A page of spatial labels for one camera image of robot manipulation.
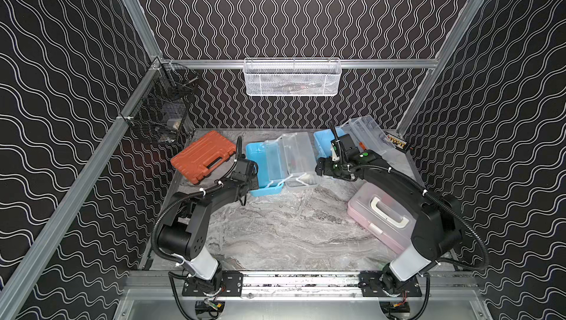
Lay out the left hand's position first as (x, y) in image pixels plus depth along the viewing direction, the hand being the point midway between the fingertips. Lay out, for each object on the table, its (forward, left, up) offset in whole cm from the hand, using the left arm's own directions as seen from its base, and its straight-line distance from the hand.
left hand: (250, 176), depth 95 cm
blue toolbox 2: (+24, -51, +6) cm, 56 cm away
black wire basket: (+17, +39, +19) cm, 47 cm away
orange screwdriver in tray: (+17, -50, +5) cm, 53 cm away
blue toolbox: (+5, -16, +7) cm, 18 cm away
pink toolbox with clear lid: (-18, -51, +6) cm, 54 cm away
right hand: (0, -31, +8) cm, 32 cm away
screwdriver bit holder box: (+28, -72, -3) cm, 77 cm away
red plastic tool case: (+8, +25, -1) cm, 26 cm away
